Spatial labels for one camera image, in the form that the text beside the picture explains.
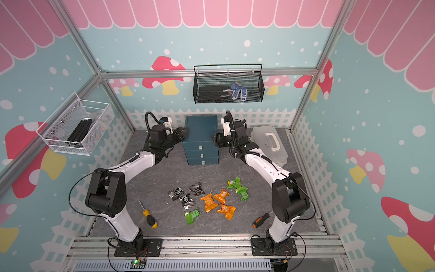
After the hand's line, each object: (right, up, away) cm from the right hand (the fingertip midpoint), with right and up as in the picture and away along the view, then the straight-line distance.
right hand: (215, 135), depth 86 cm
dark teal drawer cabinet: (-8, -6, +2) cm, 10 cm away
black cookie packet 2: (-14, -35, +1) cm, 38 cm away
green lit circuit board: (-33, -57, -13) cm, 67 cm away
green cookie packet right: (+15, -30, +4) cm, 34 cm away
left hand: (-15, +2, +6) cm, 16 cm away
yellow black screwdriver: (-32, -41, -4) cm, 52 cm away
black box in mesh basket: (-1, +23, +6) cm, 23 cm away
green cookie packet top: (+11, -26, +8) cm, 30 cm away
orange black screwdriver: (+20, -42, -6) cm, 47 cm away
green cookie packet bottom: (-12, -40, -3) cm, 41 cm away
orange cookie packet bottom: (+7, -38, -3) cm, 38 cm away
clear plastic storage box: (+31, -4, +11) cm, 33 cm away
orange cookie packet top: (+3, -33, +3) cm, 33 cm away
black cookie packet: (-21, -31, +4) cm, 38 cm away
